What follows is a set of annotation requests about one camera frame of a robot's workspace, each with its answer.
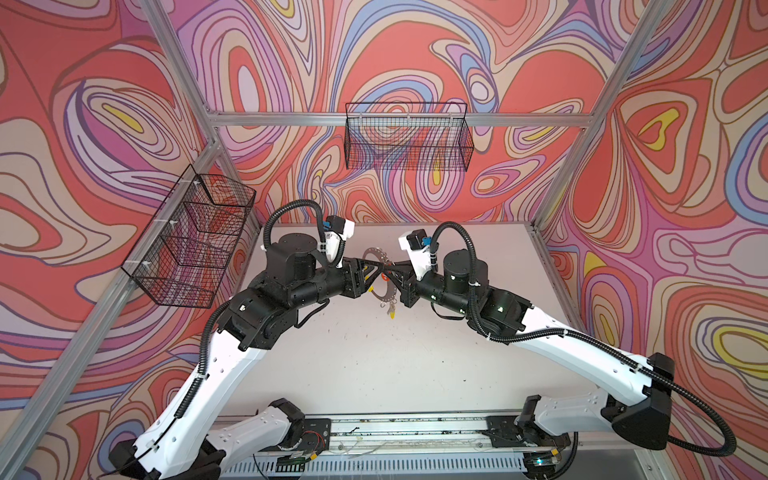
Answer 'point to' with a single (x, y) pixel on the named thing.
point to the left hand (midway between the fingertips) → (384, 266)
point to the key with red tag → (384, 277)
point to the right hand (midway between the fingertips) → (388, 275)
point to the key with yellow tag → (391, 311)
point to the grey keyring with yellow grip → (392, 287)
